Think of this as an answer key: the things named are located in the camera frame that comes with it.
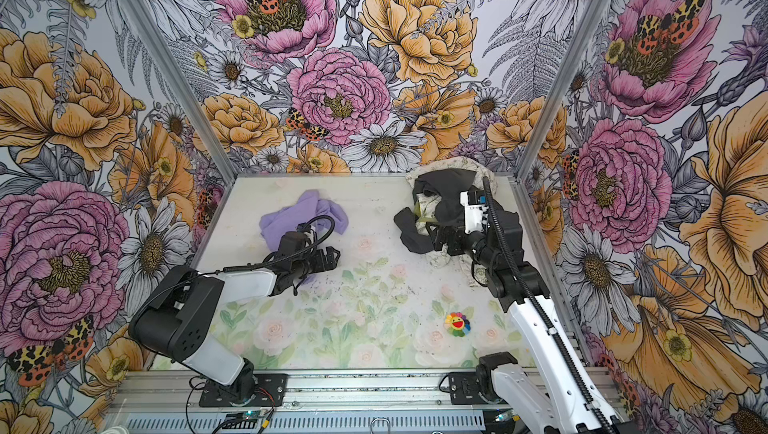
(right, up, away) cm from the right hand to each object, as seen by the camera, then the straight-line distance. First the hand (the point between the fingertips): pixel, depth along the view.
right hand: (441, 232), depth 74 cm
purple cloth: (-40, +6, +30) cm, 50 cm away
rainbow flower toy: (+6, -26, +10) cm, 28 cm away
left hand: (-32, -12, +22) cm, 41 cm away
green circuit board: (-48, -45, -1) cm, 65 cm away
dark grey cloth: (+9, +14, +37) cm, 40 cm away
